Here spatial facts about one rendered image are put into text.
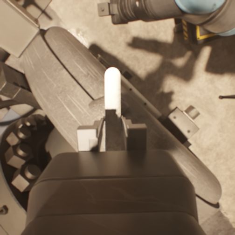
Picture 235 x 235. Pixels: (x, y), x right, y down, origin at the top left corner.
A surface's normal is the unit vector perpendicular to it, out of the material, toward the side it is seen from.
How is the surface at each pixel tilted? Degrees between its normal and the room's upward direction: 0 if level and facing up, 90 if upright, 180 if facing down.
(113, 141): 5
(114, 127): 5
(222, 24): 57
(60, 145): 46
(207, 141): 0
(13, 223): 20
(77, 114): 26
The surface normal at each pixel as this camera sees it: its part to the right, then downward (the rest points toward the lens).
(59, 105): -0.31, -0.09
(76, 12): 0.07, 0.32
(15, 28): 0.35, 0.54
